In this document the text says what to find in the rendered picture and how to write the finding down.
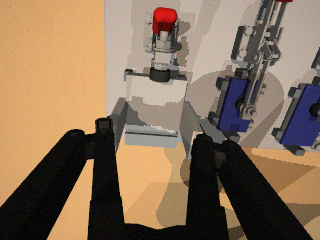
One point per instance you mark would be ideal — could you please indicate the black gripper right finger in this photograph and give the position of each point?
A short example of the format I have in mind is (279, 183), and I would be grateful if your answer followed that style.
(262, 214)

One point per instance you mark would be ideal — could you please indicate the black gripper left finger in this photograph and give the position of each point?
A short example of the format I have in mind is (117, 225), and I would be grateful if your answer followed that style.
(34, 207)

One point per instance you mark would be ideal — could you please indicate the grey fixture plate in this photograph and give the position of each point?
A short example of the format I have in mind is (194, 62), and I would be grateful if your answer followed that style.
(205, 37)

